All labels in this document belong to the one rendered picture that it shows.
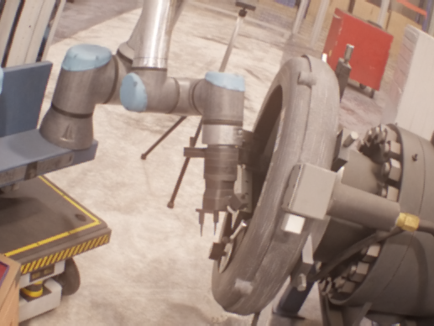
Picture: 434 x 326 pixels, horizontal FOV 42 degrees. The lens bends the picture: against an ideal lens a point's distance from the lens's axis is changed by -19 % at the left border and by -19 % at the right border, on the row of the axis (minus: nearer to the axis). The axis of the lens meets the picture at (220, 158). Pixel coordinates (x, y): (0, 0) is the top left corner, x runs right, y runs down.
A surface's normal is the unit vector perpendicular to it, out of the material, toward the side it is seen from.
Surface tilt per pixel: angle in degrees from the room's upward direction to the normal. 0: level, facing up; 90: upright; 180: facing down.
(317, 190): 68
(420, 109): 90
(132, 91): 94
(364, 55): 90
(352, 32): 90
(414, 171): 37
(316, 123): 44
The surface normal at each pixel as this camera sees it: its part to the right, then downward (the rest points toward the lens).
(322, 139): 0.17, -0.34
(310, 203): 0.09, -0.02
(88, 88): 0.54, 0.46
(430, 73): -0.13, 0.31
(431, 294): -0.12, 0.60
